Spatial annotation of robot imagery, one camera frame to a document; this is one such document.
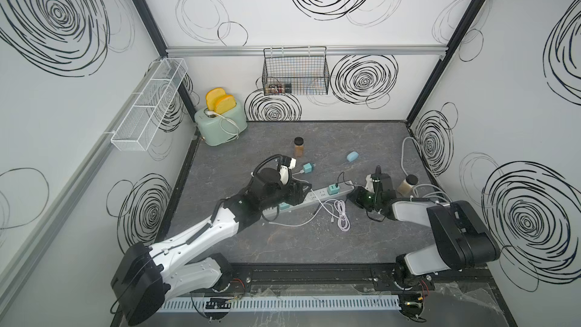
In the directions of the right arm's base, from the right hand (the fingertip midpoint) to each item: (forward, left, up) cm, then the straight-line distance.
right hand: (349, 194), depth 92 cm
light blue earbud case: (+20, -4, 0) cm, 20 cm away
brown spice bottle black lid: (+19, +21, +8) cm, 29 cm away
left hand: (-7, +18, +19) cm, 27 cm away
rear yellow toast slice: (+37, +61, +21) cm, 74 cm away
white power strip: (-1, +15, +1) cm, 15 cm away
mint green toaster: (+26, +59, +11) cm, 66 cm away
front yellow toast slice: (+32, +55, +20) cm, 67 cm away
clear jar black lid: (+1, -21, +5) cm, 22 cm away
